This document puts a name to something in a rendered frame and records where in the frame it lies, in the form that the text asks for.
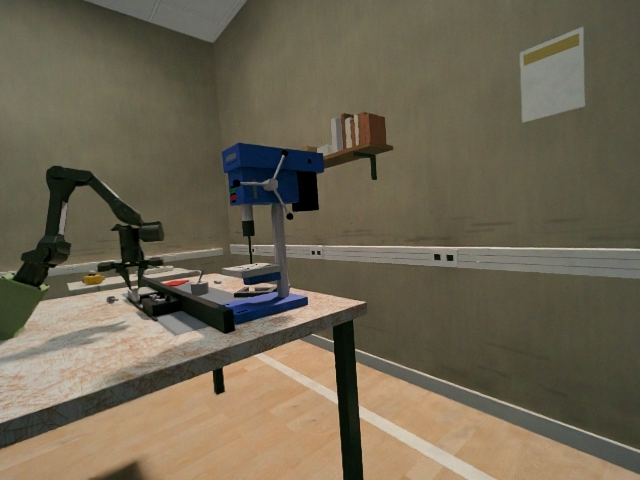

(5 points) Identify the blue drill press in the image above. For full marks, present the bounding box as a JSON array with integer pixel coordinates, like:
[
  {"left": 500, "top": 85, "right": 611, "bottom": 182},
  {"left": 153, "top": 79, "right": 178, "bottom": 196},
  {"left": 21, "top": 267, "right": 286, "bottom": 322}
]
[{"left": 220, "top": 143, "right": 324, "bottom": 325}]

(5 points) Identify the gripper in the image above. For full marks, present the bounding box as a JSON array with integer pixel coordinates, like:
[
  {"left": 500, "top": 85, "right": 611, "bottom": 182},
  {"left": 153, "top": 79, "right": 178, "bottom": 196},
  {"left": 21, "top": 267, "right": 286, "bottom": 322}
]
[{"left": 97, "top": 243, "right": 163, "bottom": 290}]

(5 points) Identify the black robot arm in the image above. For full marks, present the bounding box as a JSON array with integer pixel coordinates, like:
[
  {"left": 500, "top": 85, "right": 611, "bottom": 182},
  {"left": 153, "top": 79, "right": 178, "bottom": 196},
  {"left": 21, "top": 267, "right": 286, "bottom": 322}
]
[{"left": 12, "top": 166, "right": 164, "bottom": 287}]

